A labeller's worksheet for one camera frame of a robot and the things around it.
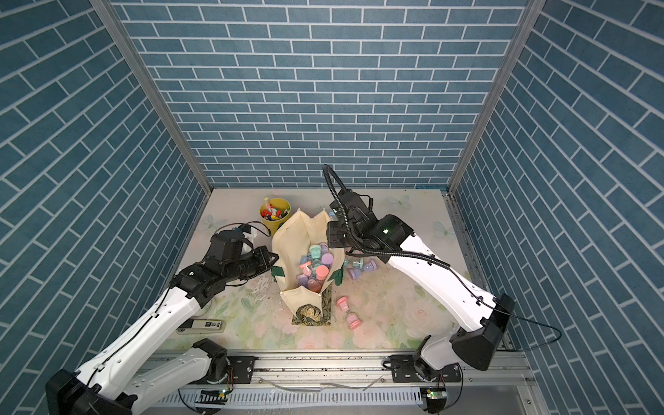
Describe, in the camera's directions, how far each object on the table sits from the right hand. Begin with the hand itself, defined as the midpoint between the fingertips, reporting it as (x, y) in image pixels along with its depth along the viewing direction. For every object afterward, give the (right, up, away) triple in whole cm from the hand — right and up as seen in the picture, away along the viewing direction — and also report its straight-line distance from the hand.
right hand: (334, 232), depth 71 cm
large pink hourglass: (-7, -18, +13) cm, 24 cm away
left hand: (-14, -8, +4) cm, 17 cm away
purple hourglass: (-3, -11, +19) cm, 22 cm away
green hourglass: (-8, -9, +20) cm, 23 cm away
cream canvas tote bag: (-15, -3, +15) cm, 21 cm away
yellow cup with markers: (-24, +6, +23) cm, 34 cm away
